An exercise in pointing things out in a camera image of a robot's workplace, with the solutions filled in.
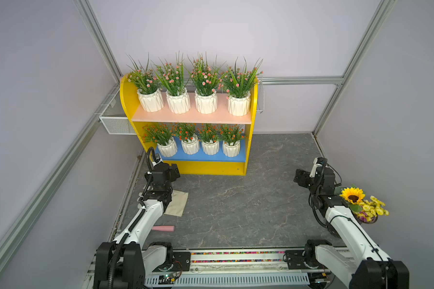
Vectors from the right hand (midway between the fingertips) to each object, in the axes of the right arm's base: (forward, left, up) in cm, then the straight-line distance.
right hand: (305, 171), depth 84 cm
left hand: (+2, +67, +1) cm, 67 cm away
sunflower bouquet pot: (-23, -11, +10) cm, 27 cm away
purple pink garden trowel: (-21, +64, -14) cm, 69 cm away
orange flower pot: (+13, +68, +13) cm, 70 cm away
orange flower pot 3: (+14, +45, +11) cm, 49 cm away
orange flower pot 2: (+12, +56, +14) cm, 59 cm away
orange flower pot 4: (+10, +35, +14) cm, 39 cm away
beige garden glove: (-10, +62, -14) cm, 64 cm away
